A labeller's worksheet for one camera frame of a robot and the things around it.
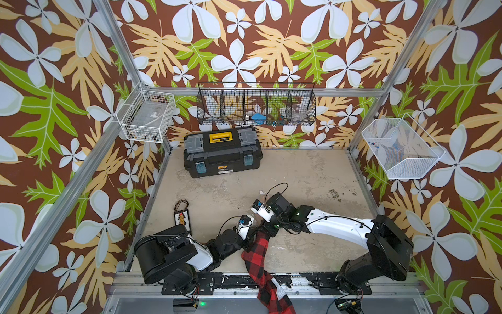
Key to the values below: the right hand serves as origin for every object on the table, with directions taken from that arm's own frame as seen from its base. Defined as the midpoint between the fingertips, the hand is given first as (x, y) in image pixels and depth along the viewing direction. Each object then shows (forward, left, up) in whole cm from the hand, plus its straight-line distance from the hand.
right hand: (259, 224), depth 83 cm
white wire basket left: (+38, +50, +29) cm, 70 cm away
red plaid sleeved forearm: (-25, -3, -4) cm, 25 cm away
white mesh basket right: (+23, -62, +21) cm, 70 cm away
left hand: (-1, 0, -1) cm, 1 cm away
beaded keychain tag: (+6, +36, -4) cm, 37 cm away
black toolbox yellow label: (+33, +18, +11) cm, 39 cm away
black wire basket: (+53, +2, +26) cm, 59 cm away
